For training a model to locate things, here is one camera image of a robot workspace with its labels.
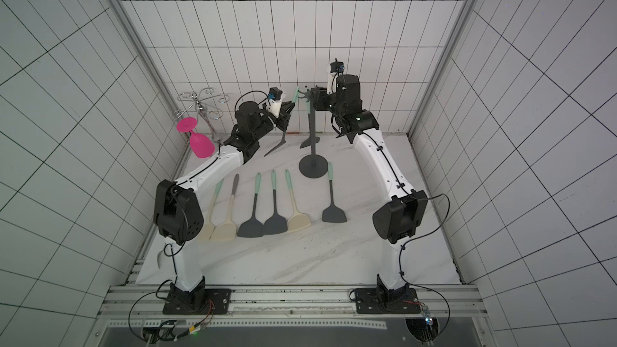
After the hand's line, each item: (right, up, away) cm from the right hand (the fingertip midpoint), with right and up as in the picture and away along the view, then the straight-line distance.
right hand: (321, 85), depth 78 cm
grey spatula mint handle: (+5, -46, +12) cm, 48 cm away
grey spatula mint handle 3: (-25, -50, +8) cm, 56 cm away
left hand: (-10, -6, +4) cm, 12 cm away
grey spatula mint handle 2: (-17, -50, +11) cm, 54 cm away
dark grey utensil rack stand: (-3, -29, +28) cm, 40 cm away
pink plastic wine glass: (-48, -20, +17) cm, 55 cm away
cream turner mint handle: (-8, -49, +12) cm, 51 cm away
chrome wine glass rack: (-47, -2, +13) cm, 49 cm away
